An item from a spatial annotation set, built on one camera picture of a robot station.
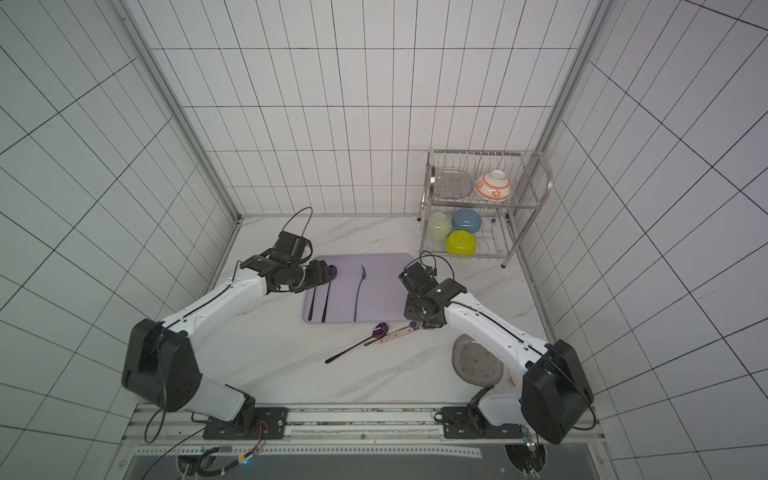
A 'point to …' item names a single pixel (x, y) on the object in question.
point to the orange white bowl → (494, 185)
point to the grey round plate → (452, 184)
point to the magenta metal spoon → (379, 331)
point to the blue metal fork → (364, 274)
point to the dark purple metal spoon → (326, 303)
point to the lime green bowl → (461, 243)
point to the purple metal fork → (309, 315)
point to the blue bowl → (467, 219)
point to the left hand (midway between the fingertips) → (321, 283)
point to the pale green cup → (439, 226)
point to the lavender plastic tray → (366, 288)
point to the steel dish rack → (477, 204)
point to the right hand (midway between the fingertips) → (405, 312)
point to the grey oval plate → (475, 363)
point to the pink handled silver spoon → (414, 325)
